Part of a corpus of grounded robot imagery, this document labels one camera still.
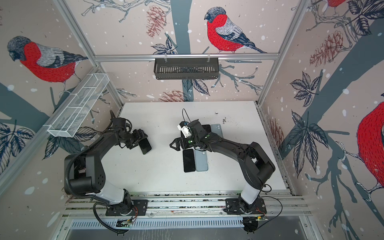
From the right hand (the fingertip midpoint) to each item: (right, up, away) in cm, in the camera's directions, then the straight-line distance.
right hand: (175, 145), depth 84 cm
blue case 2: (+27, +8, +23) cm, 36 cm away
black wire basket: (+4, +51, +23) cm, 56 cm away
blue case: (+15, -11, +7) cm, 20 cm away
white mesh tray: (-51, +13, -13) cm, 54 cm away
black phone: (-20, -2, +8) cm, 22 cm away
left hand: (-21, +3, +6) cm, 22 cm away
